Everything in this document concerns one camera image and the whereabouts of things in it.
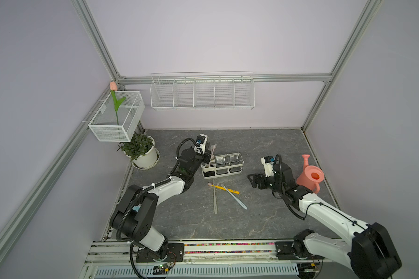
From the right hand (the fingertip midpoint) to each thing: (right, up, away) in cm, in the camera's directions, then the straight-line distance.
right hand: (254, 173), depth 85 cm
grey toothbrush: (-19, -17, +2) cm, 26 cm away
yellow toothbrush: (-22, -7, +9) cm, 24 cm away
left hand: (-22, +15, 0) cm, 27 cm away
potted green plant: (-58, +12, +4) cm, 59 cm away
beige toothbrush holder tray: (-15, +3, +15) cm, 21 cm away
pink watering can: (+28, -1, 0) cm, 28 cm away
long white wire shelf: (-27, +45, +14) cm, 54 cm away
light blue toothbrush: (-9, -14, +4) cm, 17 cm away
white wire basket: (-67, +23, -11) cm, 72 cm away
